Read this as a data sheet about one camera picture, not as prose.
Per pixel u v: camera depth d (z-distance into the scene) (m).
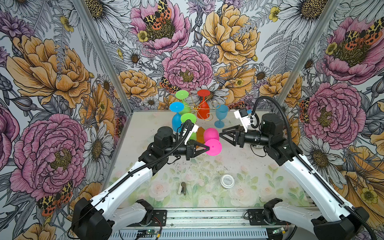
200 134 0.78
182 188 0.82
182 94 0.83
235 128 0.64
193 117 0.72
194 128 0.60
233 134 0.58
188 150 0.58
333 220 0.39
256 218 0.74
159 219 0.73
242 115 0.57
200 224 0.74
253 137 0.57
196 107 0.79
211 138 0.71
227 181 0.80
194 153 0.61
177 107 0.76
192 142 0.61
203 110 0.91
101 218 0.38
